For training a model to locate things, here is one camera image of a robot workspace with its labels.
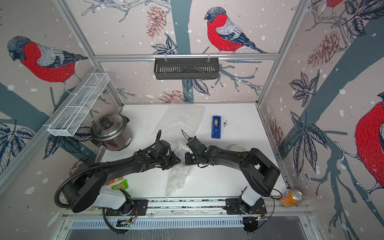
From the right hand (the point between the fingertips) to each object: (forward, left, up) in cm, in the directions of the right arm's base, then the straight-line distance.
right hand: (186, 158), depth 87 cm
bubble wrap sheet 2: (+37, +9, -4) cm, 38 cm away
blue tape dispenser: (+24, -19, -1) cm, 30 cm away
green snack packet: (-15, +34, -3) cm, 37 cm away
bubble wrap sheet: (-10, +2, +3) cm, 11 cm away
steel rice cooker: (+9, +42, +14) cm, 45 cm away
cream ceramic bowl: (+7, -31, +1) cm, 32 cm away
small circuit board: (-32, +28, -6) cm, 43 cm away
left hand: (-1, +1, +2) cm, 3 cm away
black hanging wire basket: (+58, +3, +24) cm, 63 cm away
